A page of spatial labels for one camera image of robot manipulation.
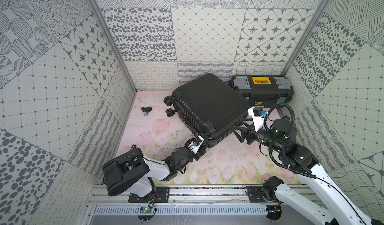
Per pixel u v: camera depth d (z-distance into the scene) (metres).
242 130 0.56
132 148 0.88
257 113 0.53
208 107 0.84
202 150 0.88
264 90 0.99
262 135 0.55
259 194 0.74
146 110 1.07
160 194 0.74
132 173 0.44
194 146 0.68
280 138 0.46
